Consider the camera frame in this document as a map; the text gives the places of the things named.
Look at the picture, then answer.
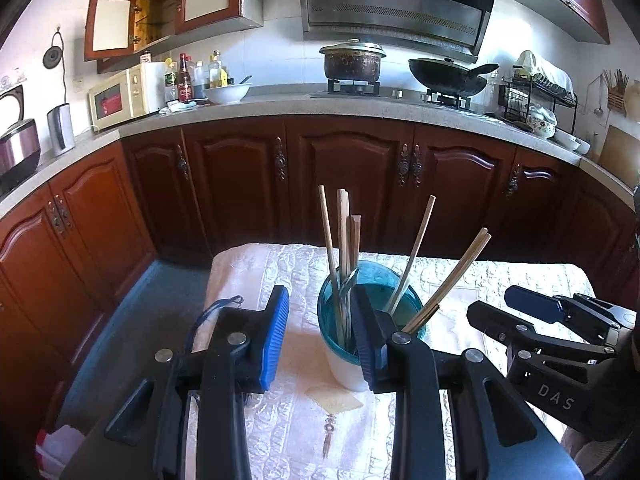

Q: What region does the black wok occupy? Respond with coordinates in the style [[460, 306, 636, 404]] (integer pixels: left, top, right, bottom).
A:
[[407, 57, 501, 98]]

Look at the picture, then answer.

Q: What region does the wall chopstick holder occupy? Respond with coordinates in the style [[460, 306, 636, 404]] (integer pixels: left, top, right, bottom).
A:
[[602, 69, 631, 113]]

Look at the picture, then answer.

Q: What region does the blackened cooking pot with lid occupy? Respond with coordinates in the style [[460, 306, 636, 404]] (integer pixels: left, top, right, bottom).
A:
[[319, 39, 387, 83]]

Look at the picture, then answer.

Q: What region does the small white bowl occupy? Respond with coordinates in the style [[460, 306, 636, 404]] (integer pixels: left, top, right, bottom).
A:
[[552, 129, 581, 151]]

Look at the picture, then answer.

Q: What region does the gas stove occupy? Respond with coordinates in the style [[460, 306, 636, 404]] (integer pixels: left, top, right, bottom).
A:
[[309, 79, 483, 112]]

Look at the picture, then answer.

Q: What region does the blue cord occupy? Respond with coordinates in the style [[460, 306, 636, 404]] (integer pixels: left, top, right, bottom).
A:
[[186, 295, 246, 356]]

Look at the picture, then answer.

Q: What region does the cream microwave oven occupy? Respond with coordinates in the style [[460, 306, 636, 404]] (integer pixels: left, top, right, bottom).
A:
[[88, 62, 167, 131]]

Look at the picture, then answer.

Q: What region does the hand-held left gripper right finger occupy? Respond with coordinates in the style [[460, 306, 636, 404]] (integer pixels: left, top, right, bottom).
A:
[[350, 284, 586, 480]]

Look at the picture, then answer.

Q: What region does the white plastic container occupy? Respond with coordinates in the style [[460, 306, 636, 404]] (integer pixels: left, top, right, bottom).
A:
[[35, 425, 86, 480]]

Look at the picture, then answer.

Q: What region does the beaded tassel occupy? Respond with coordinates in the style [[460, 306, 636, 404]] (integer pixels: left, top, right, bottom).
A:
[[322, 412, 337, 461]]

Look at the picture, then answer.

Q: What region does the yellow oil bottle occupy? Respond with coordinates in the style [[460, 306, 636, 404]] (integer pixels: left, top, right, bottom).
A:
[[208, 50, 224, 90]]

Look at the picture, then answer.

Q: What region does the white floral cup teal rim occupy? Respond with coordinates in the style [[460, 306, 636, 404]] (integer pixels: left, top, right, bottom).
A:
[[317, 260, 428, 393]]

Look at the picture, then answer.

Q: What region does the steel range hood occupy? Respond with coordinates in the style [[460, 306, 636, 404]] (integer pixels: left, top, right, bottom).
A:
[[296, 0, 502, 57]]

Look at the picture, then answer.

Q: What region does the tan bamboo chopstick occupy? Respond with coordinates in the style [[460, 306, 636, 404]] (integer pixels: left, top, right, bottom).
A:
[[410, 232, 492, 335], [400, 227, 487, 333]]

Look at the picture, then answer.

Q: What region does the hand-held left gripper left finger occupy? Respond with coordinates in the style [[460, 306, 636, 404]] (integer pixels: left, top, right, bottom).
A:
[[60, 284, 291, 480]]

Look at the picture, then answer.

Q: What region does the white cloth cover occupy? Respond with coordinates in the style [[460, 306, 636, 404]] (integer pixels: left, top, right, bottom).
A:
[[514, 50, 573, 92]]

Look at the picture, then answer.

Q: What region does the quilted white tablecloth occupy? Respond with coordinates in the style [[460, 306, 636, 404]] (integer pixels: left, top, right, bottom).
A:
[[187, 242, 598, 480]]

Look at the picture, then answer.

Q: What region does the silver rice cooker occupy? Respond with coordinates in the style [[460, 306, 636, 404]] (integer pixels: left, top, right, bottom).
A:
[[0, 84, 42, 181]]

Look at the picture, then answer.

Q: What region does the floral ceramic bowl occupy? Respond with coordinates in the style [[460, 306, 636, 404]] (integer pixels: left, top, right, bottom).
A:
[[525, 105, 558, 138]]

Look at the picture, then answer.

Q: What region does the silver electric kettle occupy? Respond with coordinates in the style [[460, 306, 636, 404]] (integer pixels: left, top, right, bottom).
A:
[[46, 102, 77, 157]]

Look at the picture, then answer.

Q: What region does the wooden cutting board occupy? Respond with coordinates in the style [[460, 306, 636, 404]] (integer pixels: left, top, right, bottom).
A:
[[597, 125, 640, 186]]

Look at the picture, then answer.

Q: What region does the brown wooden cabinet door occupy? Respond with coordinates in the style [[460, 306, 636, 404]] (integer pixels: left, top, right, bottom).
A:
[[575, 170, 638, 286], [507, 160, 581, 261], [0, 185, 71, 356], [50, 142, 158, 321], [286, 120, 416, 256], [182, 122, 290, 256], [414, 125, 516, 261], [121, 127, 211, 261]]

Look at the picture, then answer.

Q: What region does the clear condiment bottle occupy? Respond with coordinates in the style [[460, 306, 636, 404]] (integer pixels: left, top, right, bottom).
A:
[[193, 60, 209, 100]]

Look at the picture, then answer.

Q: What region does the round black wall hanging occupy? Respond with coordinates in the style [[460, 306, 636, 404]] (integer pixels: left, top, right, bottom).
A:
[[42, 30, 68, 71]]

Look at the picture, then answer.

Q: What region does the black wire dish rack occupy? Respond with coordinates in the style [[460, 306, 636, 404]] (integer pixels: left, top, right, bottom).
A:
[[500, 75, 580, 135]]

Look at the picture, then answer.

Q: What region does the dark wooden cabinet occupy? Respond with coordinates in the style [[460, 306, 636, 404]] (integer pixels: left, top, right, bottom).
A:
[[0, 82, 640, 221]]

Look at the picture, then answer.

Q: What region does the pale wooden chopstick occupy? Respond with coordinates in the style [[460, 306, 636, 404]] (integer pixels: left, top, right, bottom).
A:
[[337, 189, 351, 291], [318, 185, 343, 311], [349, 214, 362, 271], [387, 195, 437, 316]]

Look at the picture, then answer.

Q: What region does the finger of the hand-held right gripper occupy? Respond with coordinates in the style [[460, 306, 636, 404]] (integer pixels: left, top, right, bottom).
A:
[[504, 285, 638, 345], [467, 301, 616, 361]]

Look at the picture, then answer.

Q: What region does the dark sauce bottle red label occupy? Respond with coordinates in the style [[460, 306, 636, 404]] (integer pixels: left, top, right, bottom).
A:
[[177, 52, 195, 103]]

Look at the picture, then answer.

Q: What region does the white mixing bowl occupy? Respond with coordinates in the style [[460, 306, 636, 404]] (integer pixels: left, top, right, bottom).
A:
[[202, 82, 252, 106]]

